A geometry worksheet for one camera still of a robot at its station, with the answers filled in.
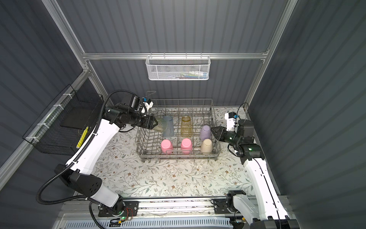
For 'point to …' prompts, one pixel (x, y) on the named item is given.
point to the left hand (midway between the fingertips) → (153, 122)
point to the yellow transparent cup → (186, 126)
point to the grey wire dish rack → (201, 111)
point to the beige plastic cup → (206, 146)
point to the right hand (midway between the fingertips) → (215, 129)
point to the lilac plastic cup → (206, 132)
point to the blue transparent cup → (167, 126)
